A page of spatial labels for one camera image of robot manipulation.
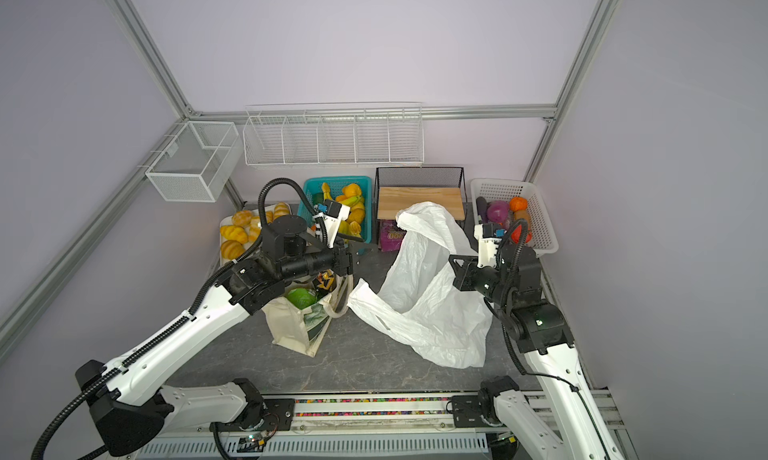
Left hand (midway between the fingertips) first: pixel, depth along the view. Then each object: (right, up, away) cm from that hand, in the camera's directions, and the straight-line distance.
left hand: (370, 250), depth 65 cm
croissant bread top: (-53, +9, +47) cm, 71 cm away
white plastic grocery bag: (+11, -11, 0) cm, 16 cm away
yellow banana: (-12, +15, +46) cm, 50 cm away
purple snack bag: (+4, +3, +37) cm, 38 cm away
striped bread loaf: (-47, +5, +46) cm, 66 cm away
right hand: (+19, -2, +3) cm, 19 cm away
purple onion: (+43, +12, +43) cm, 62 cm away
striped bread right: (-39, +13, +51) cm, 66 cm away
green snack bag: (-19, -13, +13) cm, 27 cm away
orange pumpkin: (+52, +15, +47) cm, 72 cm away
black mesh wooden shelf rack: (+6, +19, +38) cm, 42 cm away
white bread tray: (-60, +8, +50) cm, 78 cm away
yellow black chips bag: (-14, -9, +16) cm, 23 cm away
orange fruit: (-11, +20, +47) cm, 52 cm away
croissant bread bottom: (-51, -2, +38) cm, 64 cm away
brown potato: (+53, +10, +47) cm, 72 cm away
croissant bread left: (-54, +3, +44) cm, 69 cm away
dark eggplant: (+39, +13, +48) cm, 63 cm away
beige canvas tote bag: (-19, -21, +10) cm, 30 cm away
